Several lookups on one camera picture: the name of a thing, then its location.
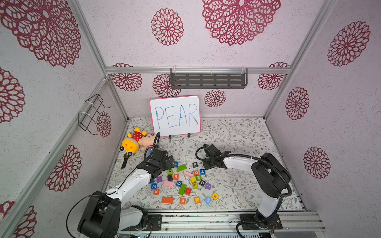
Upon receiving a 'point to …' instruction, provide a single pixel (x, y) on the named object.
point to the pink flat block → (168, 184)
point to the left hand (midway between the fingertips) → (167, 162)
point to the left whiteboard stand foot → (170, 137)
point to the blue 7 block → (202, 171)
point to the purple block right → (208, 186)
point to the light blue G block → (208, 200)
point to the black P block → (195, 164)
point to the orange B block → (157, 191)
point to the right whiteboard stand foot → (188, 135)
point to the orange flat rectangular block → (167, 200)
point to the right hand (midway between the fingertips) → (204, 161)
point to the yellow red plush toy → (131, 145)
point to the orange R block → (176, 176)
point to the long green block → (182, 189)
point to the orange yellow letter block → (197, 200)
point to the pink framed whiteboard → (174, 116)
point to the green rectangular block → (181, 167)
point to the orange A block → (182, 201)
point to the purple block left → (159, 179)
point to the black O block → (202, 183)
